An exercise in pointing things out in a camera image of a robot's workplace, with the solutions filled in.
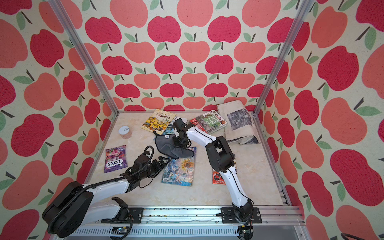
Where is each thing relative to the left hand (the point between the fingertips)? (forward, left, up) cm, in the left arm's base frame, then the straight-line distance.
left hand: (168, 166), depth 85 cm
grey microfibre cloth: (+15, +2, -3) cm, 15 cm away
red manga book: (-5, -29, -5) cm, 30 cm away
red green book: (+36, -27, -2) cm, 46 cm away
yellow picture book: (+40, +12, -5) cm, 42 cm away
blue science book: (+33, +2, -6) cm, 33 cm away
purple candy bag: (+7, +35, -4) cm, 36 cm away
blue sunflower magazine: (-1, -7, -5) cm, 9 cm away
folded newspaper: (+27, -47, +2) cm, 54 cm away
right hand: (+15, -3, -4) cm, 16 cm away
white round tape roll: (+25, +33, 0) cm, 41 cm away
